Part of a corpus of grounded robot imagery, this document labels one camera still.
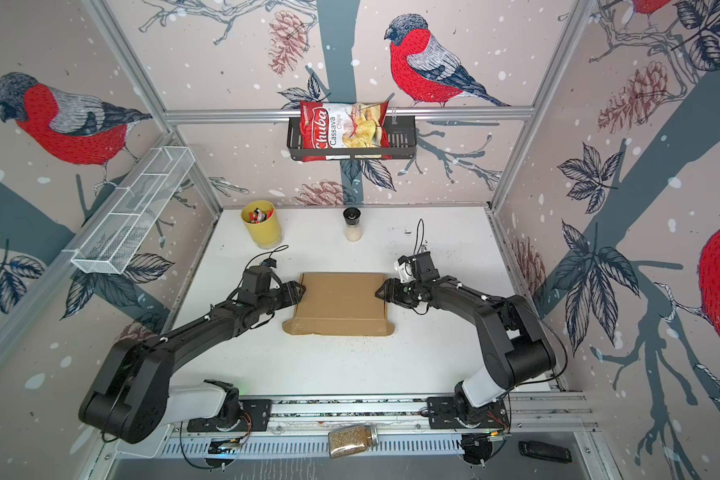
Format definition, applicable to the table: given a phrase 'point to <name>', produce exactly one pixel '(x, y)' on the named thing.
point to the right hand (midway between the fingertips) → (380, 300)
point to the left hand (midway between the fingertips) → (298, 290)
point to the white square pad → (149, 447)
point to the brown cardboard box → (340, 303)
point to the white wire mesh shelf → (119, 230)
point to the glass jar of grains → (350, 440)
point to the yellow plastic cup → (262, 221)
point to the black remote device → (546, 451)
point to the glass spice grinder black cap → (352, 216)
